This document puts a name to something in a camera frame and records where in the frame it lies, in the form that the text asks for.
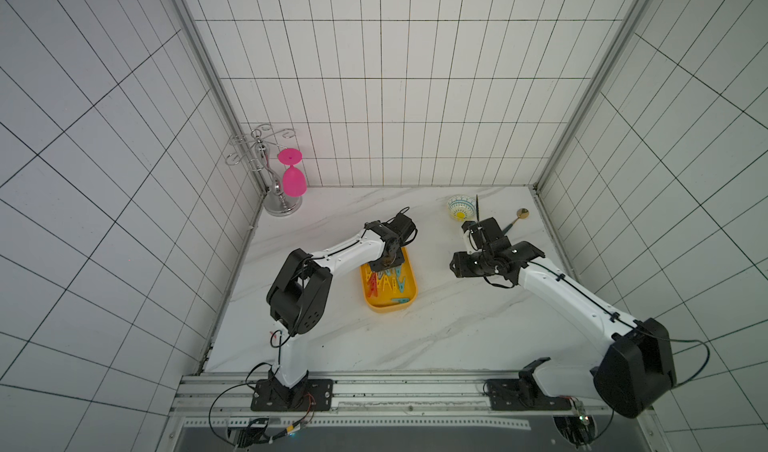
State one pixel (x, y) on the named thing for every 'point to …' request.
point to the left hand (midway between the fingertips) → (384, 266)
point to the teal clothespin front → (401, 300)
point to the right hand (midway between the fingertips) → (447, 265)
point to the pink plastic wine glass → (294, 180)
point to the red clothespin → (373, 285)
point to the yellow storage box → (393, 302)
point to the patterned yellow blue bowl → (462, 207)
